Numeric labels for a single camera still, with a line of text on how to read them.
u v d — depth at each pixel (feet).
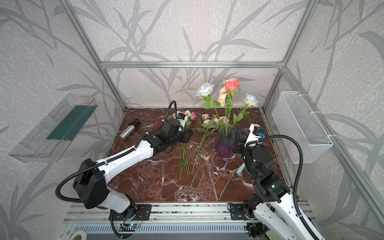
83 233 2.23
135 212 2.30
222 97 2.48
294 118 2.20
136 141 3.28
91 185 1.35
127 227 2.37
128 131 3.41
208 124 3.44
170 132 2.06
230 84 2.31
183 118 2.37
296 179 1.51
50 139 2.11
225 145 2.88
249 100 2.37
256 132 1.70
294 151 2.37
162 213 2.47
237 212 2.39
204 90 2.23
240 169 2.84
